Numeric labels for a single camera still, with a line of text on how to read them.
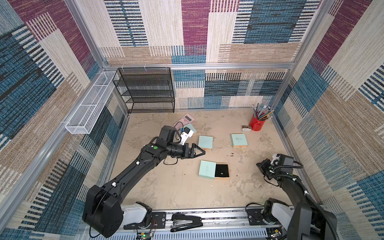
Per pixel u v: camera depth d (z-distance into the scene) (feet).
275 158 2.66
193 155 2.10
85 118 2.34
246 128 3.51
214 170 2.83
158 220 2.41
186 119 3.67
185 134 2.32
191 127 3.49
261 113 3.43
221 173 2.85
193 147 2.16
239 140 3.23
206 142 3.25
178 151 2.18
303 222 1.37
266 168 2.56
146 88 3.55
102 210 1.29
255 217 2.40
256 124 3.36
